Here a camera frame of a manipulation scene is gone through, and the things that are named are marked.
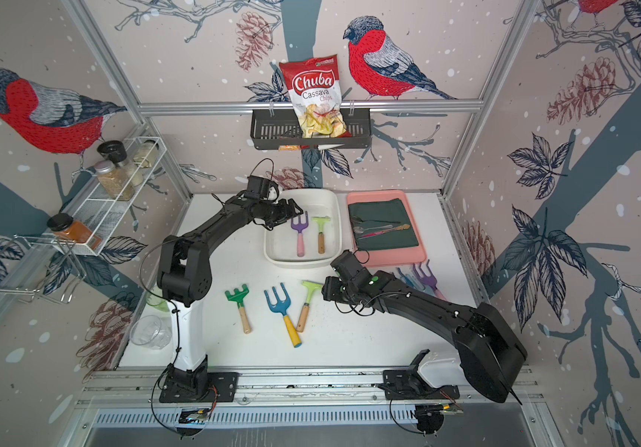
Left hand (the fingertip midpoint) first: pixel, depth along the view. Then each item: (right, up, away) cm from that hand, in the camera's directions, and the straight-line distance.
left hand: (300, 209), depth 96 cm
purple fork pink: (+45, -25, -1) cm, 51 cm away
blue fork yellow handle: (-5, -32, -8) cm, 33 cm away
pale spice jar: (-47, +17, -11) cm, 51 cm away
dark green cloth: (+36, -1, +19) cm, 40 cm away
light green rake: (+7, -10, +9) cm, 15 cm away
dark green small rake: (-20, -30, -6) cm, 36 cm away
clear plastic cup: (-45, -38, -13) cm, 60 cm away
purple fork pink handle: (-1, -7, +12) cm, 14 cm away
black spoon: (+22, -4, +15) cm, 26 cm away
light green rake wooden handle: (+4, -26, -5) cm, 27 cm away
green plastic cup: (-45, -30, -8) cm, 55 cm away
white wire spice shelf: (-53, -2, -22) cm, 58 cm away
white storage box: (+3, -12, +9) cm, 15 cm away
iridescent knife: (+38, -7, +12) cm, 40 cm away
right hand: (+10, -25, -13) cm, 30 cm away
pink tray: (+32, -8, +11) cm, 34 cm away
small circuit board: (-24, -54, -26) cm, 65 cm away
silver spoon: (+22, -8, +11) cm, 26 cm away
